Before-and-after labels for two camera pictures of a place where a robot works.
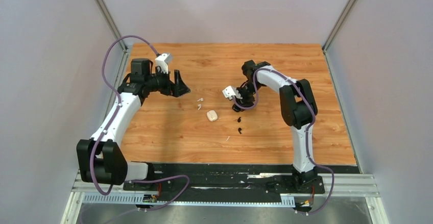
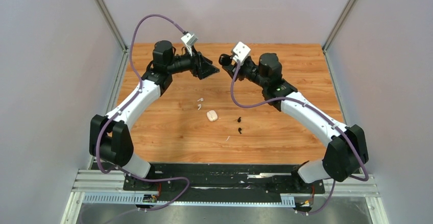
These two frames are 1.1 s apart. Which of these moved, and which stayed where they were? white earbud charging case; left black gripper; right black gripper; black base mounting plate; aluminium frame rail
Moved: right black gripper; left black gripper
Stayed: aluminium frame rail; black base mounting plate; white earbud charging case
